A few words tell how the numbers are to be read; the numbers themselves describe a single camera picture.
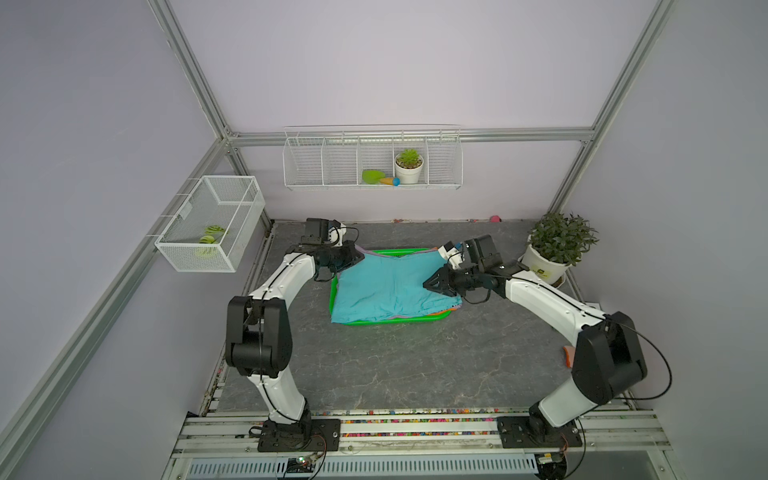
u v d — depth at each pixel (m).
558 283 1.02
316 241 0.74
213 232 0.76
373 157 0.99
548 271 0.96
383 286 0.87
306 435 0.67
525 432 0.73
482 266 0.68
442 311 0.84
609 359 0.44
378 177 0.97
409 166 0.91
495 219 1.24
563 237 0.88
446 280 0.74
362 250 0.98
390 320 0.83
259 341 0.51
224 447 0.75
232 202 0.86
